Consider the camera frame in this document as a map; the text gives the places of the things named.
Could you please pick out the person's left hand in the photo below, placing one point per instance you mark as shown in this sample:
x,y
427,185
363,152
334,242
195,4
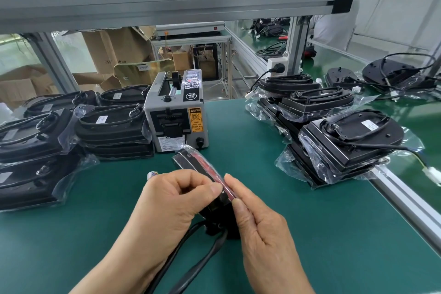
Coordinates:
x,y
172,211

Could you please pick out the person's right hand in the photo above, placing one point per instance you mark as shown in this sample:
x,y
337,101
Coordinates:
x,y
265,252

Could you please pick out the group of bagged black lamps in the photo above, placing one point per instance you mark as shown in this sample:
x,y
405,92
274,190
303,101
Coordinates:
x,y
331,128

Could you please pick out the unbagged black lamps with cables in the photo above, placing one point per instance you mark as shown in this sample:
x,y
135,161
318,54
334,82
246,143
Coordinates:
x,y
396,73

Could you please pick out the grey tape dispenser machine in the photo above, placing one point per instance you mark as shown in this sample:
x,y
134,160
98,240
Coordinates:
x,y
167,111

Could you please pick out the white power socket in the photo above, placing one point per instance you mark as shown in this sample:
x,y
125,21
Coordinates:
x,y
277,66

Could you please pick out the grey metal shelf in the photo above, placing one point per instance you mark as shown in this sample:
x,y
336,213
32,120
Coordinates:
x,y
179,4

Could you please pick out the aluminium table edge rail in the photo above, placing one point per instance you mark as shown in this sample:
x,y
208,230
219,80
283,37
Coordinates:
x,y
410,204

